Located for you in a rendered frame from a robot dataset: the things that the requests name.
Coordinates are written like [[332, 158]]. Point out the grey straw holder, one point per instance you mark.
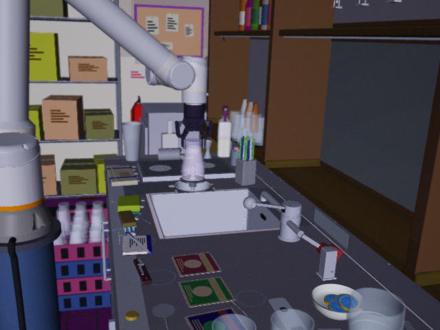
[[245, 172]]

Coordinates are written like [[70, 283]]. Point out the brown brush blue bristles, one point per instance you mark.
[[127, 220]]

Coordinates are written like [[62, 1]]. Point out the grey cylindrical mixer body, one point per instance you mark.
[[290, 220]]

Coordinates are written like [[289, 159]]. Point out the blue glass crate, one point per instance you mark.
[[92, 302], [90, 269]]

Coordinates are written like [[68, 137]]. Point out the white sink basin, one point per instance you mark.
[[203, 213]]

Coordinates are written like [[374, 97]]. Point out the gold bottle cap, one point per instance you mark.
[[131, 315]]

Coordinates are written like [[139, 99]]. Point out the grey ball-ended lever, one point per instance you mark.
[[250, 203]]

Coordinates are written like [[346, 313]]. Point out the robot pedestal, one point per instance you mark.
[[38, 282]]

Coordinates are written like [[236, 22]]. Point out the white cup stack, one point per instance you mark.
[[131, 141]]

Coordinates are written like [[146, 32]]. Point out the cork notice board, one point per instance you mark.
[[178, 24]]

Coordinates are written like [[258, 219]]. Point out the white bowl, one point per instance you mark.
[[321, 306]]

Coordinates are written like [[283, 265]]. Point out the beige blue-striped folded cloth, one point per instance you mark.
[[122, 176]]

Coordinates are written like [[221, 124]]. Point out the yellow-green cardboard box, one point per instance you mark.
[[43, 56], [101, 172], [34, 120]]

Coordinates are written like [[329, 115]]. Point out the clear tub with bottles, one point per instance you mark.
[[249, 123]]

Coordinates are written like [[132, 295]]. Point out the green and blue straws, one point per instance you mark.
[[247, 148]]

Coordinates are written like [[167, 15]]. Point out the grey roller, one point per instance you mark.
[[170, 153]]

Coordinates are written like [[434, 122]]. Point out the red coaster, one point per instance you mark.
[[196, 264]]

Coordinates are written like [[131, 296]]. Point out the clear glass in crate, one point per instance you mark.
[[97, 220], [79, 221], [64, 221]]

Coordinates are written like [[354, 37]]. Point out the blue bottle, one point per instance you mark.
[[264, 15]]

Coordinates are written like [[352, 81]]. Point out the green coaster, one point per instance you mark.
[[205, 292]]

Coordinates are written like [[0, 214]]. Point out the green sponge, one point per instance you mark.
[[129, 203]]

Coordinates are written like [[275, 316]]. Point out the dark red bottle opener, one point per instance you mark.
[[142, 271]]

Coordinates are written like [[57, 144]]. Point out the perforated grey drip shelf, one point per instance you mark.
[[213, 168]]

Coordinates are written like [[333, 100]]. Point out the grey wall plate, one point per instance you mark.
[[331, 228]]

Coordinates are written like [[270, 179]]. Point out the orange bottle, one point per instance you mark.
[[243, 15]]

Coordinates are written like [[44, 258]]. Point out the blue citrus slice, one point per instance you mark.
[[330, 299], [335, 306], [349, 302]]

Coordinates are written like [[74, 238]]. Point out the red fire extinguisher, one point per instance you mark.
[[135, 111]]

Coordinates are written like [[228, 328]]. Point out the hanging clear glass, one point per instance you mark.
[[394, 1], [337, 3], [362, 2]]

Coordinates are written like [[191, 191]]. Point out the large clear glass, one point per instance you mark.
[[378, 313]]

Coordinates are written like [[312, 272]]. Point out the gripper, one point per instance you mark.
[[194, 117]]

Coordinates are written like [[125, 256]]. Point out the grey flat disc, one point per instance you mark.
[[163, 310]]

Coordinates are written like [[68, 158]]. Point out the red-tipped grey lever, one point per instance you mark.
[[309, 240]]

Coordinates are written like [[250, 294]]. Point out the purple glass crate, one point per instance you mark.
[[86, 319]]

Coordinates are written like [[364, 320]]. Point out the grey jigger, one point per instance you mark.
[[208, 149]]

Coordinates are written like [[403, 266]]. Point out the green bottle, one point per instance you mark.
[[255, 15]]

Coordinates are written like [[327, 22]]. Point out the white upright box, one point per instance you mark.
[[327, 264]]

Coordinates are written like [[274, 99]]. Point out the blue coaster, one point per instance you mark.
[[199, 321]]

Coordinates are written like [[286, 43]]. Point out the olive cardboard box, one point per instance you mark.
[[99, 125], [78, 178], [46, 7]]

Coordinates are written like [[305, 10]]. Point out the tan cardboard box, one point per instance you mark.
[[87, 68], [62, 118], [49, 175]]

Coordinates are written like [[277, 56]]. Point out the grey round glass rinser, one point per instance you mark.
[[192, 186]]

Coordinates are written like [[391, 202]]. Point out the grey counter machine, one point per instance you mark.
[[156, 123]]

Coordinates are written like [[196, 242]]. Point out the brown wooden back bar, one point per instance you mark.
[[295, 86]]

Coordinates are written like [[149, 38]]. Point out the white bottle purple top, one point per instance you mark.
[[224, 137]]

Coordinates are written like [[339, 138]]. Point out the grey metal shelf unit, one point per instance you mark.
[[118, 103]]

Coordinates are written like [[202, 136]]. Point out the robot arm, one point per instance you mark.
[[144, 38]]

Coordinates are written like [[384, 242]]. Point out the grey mixer spout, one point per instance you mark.
[[267, 197]]

